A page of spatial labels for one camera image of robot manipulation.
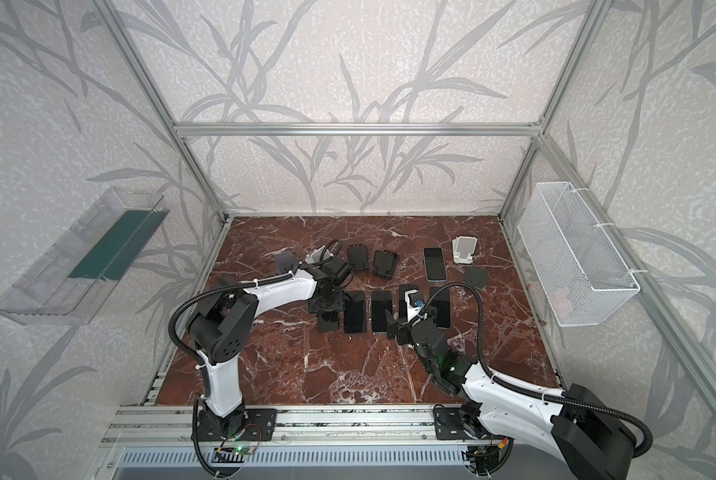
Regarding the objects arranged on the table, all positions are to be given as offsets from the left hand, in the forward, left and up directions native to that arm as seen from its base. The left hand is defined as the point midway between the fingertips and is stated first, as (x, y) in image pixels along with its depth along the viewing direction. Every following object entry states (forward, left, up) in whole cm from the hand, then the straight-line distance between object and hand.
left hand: (337, 300), depth 95 cm
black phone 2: (-4, -6, 0) cm, 7 cm away
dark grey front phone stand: (+10, -48, 0) cm, 49 cm away
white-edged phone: (+15, -34, -1) cm, 37 cm away
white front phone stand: (+19, -43, +4) cm, 47 cm away
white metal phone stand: (+12, +8, +8) cm, 16 cm away
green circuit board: (-40, +19, 0) cm, 44 cm away
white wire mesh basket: (-11, -55, +35) cm, 66 cm away
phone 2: (-3, -21, 0) cm, 21 cm away
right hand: (-5, -20, +12) cm, 24 cm away
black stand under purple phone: (+12, -15, +5) cm, 20 cm away
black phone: (-8, +3, -1) cm, 9 cm away
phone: (0, -14, 0) cm, 14 cm away
